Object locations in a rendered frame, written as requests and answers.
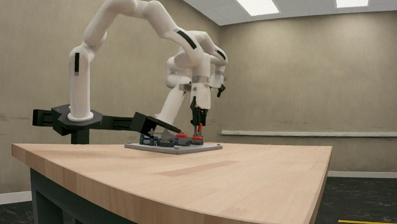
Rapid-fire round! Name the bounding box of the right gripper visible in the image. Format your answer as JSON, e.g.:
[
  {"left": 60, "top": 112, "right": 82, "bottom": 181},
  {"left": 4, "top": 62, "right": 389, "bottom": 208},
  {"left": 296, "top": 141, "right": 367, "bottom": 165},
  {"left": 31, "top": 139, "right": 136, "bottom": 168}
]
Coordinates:
[{"left": 190, "top": 82, "right": 211, "bottom": 126}]

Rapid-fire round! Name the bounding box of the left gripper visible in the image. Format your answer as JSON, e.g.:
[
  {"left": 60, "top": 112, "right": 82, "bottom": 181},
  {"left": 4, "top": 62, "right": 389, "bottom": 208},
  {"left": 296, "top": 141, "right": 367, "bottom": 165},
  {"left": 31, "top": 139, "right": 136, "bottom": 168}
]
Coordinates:
[{"left": 209, "top": 73, "right": 225, "bottom": 98}]

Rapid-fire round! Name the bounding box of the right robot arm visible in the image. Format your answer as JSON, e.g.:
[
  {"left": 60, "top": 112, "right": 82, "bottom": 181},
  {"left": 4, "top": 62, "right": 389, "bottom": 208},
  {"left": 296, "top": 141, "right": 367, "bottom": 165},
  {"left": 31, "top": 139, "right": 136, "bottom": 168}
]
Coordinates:
[{"left": 68, "top": 0, "right": 211, "bottom": 122}]

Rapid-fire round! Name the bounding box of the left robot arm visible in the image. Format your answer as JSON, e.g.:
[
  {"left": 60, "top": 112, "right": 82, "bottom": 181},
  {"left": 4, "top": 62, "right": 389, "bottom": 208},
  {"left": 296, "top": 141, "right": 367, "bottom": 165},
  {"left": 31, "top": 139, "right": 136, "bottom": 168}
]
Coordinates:
[{"left": 155, "top": 31, "right": 228, "bottom": 126}]

